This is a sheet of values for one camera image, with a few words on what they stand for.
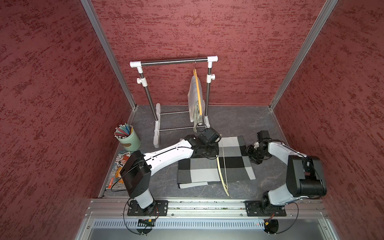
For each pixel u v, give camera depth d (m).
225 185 0.78
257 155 0.79
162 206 0.74
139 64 0.70
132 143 0.90
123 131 0.90
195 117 0.90
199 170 0.87
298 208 0.76
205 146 0.61
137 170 0.43
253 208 0.74
